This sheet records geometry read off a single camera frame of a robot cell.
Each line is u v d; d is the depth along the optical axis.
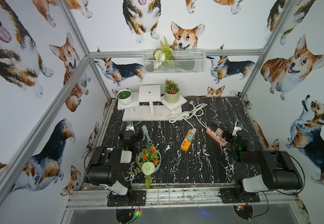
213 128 0.94
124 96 0.92
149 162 0.71
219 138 0.93
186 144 0.92
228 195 0.73
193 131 0.93
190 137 0.90
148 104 1.02
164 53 0.82
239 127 0.80
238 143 0.72
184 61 0.93
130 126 0.80
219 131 0.92
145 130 1.01
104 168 0.45
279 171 0.45
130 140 0.79
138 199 0.73
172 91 0.90
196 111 1.09
